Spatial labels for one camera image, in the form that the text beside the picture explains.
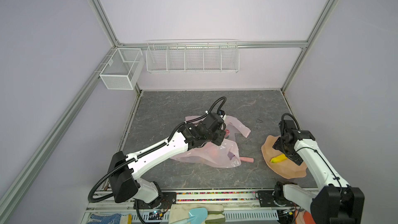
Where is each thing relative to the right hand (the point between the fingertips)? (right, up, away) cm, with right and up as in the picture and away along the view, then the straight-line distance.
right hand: (286, 151), depth 80 cm
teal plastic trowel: (-46, -26, -12) cm, 54 cm away
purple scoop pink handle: (-21, -6, +4) cm, 22 cm away
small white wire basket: (-98, +47, +21) cm, 111 cm away
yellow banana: (-1, -5, +4) cm, 6 cm away
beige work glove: (-54, -25, -10) cm, 61 cm away
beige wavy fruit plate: (0, -9, -1) cm, 9 cm away
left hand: (-35, +10, -7) cm, 37 cm away
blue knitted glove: (-85, -27, -11) cm, 90 cm away
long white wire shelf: (-51, +56, +18) cm, 78 cm away
